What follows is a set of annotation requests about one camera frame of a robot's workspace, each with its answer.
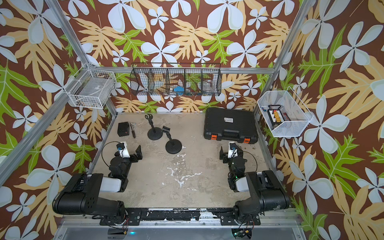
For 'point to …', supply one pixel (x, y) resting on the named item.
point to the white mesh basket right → (286, 115)
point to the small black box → (123, 129)
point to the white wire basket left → (90, 88)
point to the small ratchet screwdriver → (133, 126)
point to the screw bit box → (275, 114)
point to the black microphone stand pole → (149, 117)
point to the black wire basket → (176, 79)
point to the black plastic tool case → (230, 124)
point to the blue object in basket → (179, 89)
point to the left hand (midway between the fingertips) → (132, 145)
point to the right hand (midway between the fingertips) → (229, 146)
